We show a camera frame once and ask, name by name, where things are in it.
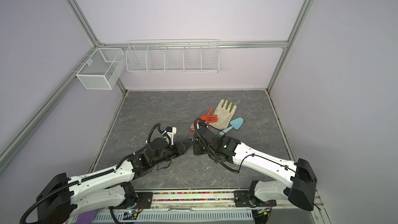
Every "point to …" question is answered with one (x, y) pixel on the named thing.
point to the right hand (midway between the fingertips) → (194, 145)
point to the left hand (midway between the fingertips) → (192, 146)
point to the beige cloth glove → (224, 116)
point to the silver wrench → (182, 210)
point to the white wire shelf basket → (172, 56)
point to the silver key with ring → (204, 168)
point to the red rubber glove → (208, 118)
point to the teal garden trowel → (236, 124)
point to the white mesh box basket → (102, 70)
